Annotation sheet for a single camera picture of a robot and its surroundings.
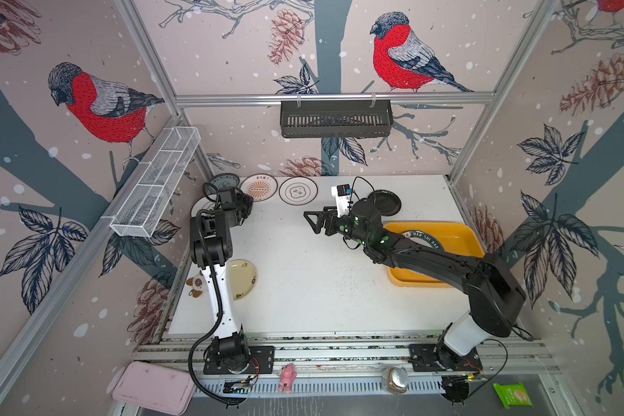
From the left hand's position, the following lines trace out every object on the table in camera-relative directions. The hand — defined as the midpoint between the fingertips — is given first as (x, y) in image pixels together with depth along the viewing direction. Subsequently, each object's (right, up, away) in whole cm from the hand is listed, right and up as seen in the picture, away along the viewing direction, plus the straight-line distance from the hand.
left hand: (253, 194), depth 111 cm
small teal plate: (-16, +7, +11) cm, 21 cm away
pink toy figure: (+20, -51, -42) cm, 69 cm away
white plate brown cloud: (+19, +2, +7) cm, 20 cm away
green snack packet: (+81, -54, -44) cm, 107 cm away
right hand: (+27, -7, -33) cm, 43 cm away
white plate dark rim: (-22, -4, -1) cm, 23 cm away
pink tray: (-15, -53, -43) cm, 70 cm away
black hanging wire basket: (+37, +31, -7) cm, 49 cm away
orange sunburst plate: (+1, +4, +7) cm, 8 cm away
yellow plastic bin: (+83, -17, -13) cm, 85 cm away
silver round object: (+48, -47, -49) cm, 83 cm away
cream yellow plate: (+2, -30, -21) cm, 36 cm away
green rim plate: (+69, -17, -13) cm, 73 cm away
